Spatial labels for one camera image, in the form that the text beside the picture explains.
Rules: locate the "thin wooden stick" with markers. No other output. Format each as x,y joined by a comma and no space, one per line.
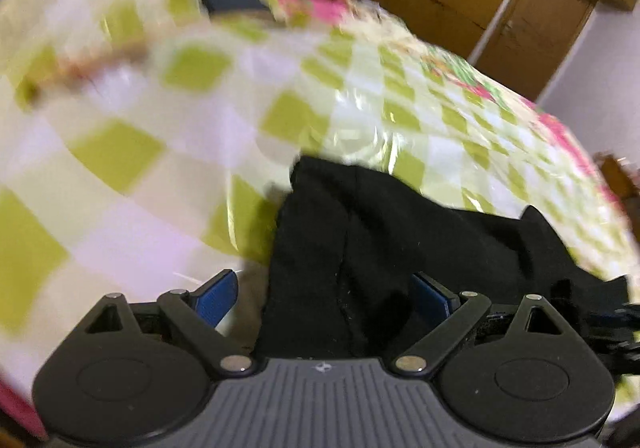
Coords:
95,65

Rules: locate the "green checked floral bedsheet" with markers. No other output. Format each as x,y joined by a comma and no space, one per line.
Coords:
200,152

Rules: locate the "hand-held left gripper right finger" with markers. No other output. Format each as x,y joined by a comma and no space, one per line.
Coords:
432,299

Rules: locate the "black pants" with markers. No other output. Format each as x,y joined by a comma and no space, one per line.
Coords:
400,238

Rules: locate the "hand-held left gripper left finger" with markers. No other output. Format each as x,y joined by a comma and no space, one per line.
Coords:
217,299

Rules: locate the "wooden side table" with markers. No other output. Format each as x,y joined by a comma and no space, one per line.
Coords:
617,175

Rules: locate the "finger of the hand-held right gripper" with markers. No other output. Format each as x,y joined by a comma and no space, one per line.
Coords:
620,315
622,353

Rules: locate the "wooden door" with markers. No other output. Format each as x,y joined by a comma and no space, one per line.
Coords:
545,17

